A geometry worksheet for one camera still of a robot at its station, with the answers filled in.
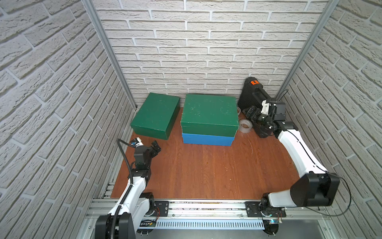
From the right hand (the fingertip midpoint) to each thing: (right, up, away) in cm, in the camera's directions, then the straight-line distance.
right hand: (248, 113), depth 81 cm
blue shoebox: (-30, -15, +9) cm, 35 cm away
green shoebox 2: (-56, -1, +16) cm, 58 cm away
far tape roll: (-4, +2, +7) cm, 8 cm away
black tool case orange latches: (+8, +14, +16) cm, 23 cm away
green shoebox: (-19, -1, +3) cm, 20 cm away
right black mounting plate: (0, -49, -8) cm, 50 cm away
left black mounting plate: (-47, -48, -9) cm, 68 cm away
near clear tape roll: (+7, -8, +26) cm, 28 cm away
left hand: (-56, -16, +4) cm, 58 cm away
